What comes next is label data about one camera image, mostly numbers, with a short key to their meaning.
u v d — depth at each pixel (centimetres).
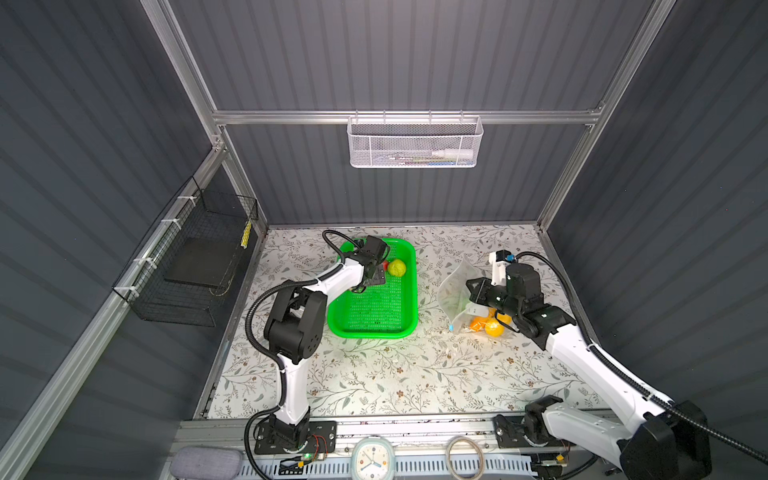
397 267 102
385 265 103
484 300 71
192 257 73
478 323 89
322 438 72
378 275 91
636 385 43
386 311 96
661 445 39
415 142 124
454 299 100
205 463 68
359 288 69
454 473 68
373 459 69
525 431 72
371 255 79
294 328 53
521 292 60
